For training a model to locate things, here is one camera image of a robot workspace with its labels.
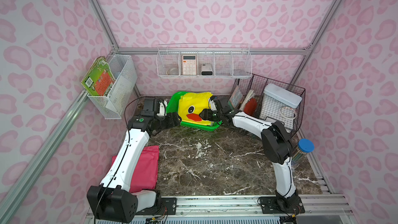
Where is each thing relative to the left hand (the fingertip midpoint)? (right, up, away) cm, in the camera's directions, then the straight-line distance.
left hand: (175, 118), depth 78 cm
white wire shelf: (+14, +35, +21) cm, 43 cm away
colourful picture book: (+36, +12, +29) cm, 48 cm away
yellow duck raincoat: (+5, +7, +26) cm, 27 cm away
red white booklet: (+43, +7, +20) cm, 48 cm away
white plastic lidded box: (+55, +7, +10) cm, 56 cm away
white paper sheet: (-31, +9, +4) cm, 33 cm away
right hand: (+13, +1, +17) cm, 21 cm away
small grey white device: (+15, +27, +13) cm, 34 cm away
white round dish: (-5, +27, +16) cm, 31 cm away
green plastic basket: (-8, +6, +29) cm, 31 cm away
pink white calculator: (+5, +30, +16) cm, 34 cm away
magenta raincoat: (-16, -28, +3) cm, 33 cm away
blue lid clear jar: (+61, -12, -6) cm, 62 cm away
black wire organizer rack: (+50, +21, +25) cm, 59 cm away
